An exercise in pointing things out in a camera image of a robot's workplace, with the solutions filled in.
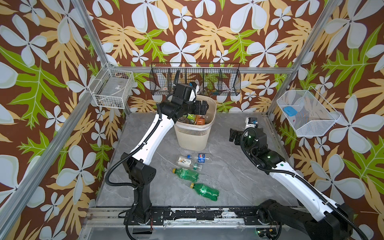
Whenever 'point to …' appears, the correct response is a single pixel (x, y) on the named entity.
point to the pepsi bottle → (200, 158)
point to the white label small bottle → (186, 161)
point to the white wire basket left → (111, 87)
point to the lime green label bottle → (192, 117)
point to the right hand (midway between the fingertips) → (237, 129)
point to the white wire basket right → (308, 113)
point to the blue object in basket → (290, 111)
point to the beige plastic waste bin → (194, 137)
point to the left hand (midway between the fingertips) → (201, 103)
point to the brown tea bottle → (200, 120)
